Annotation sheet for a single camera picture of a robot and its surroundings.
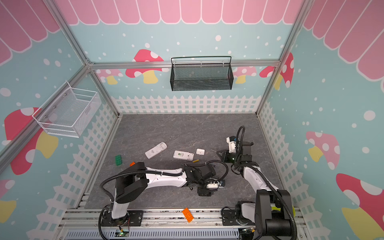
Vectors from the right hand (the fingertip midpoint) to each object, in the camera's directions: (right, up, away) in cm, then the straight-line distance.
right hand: (218, 152), depth 87 cm
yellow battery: (-13, -7, +7) cm, 17 cm away
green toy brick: (-62, -6, +7) cm, 63 cm away
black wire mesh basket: (-11, +46, +7) cm, 48 cm away
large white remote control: (-39, 0, +13) cm, 41 cm away
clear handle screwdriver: (-2, 0, +3) cm, 3 cm away
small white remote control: (-21, -4, +9) cm, 23 cm away
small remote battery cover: (-10, -2, +12) cm, 16 cm away
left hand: (-6, -19, -3) cm, 20 cm away
